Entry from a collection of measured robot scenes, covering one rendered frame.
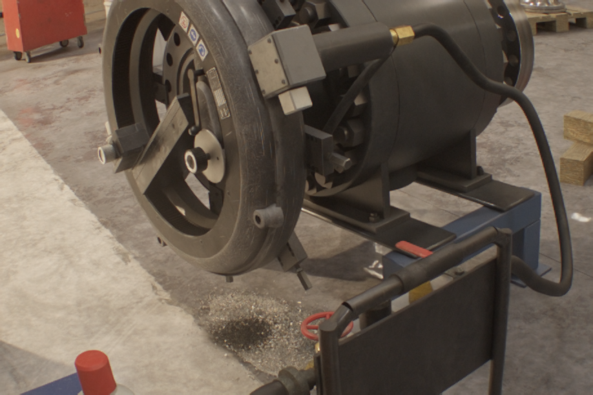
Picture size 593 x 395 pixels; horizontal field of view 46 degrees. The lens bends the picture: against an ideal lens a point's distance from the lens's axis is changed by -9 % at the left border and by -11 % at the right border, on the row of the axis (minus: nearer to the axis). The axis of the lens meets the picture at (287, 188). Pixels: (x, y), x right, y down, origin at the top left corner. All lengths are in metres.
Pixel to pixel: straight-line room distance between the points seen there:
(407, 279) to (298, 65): 0.50
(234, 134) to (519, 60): 1.05
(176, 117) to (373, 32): 0.45
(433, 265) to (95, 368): 0.54
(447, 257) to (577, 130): 1.99
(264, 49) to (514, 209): 0.92
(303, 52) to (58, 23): 5.80
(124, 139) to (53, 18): 5.27
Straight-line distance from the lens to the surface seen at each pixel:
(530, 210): 2.10
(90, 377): 0.68
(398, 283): 1.01
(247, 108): 1.44
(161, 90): 1.98
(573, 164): 2.85
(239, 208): 1.54
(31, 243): 2.82
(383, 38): 1.51
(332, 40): 1.43
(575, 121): 3.01
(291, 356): 1.89
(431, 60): 1.84
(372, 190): 1.90
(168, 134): 1.68
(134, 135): 1.84
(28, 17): 6.96
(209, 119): 1.54
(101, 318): 2.21
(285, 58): 1.35
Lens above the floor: 1.05
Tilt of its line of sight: 21 degrees down
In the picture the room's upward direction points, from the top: 6 degrees counter-clockwise
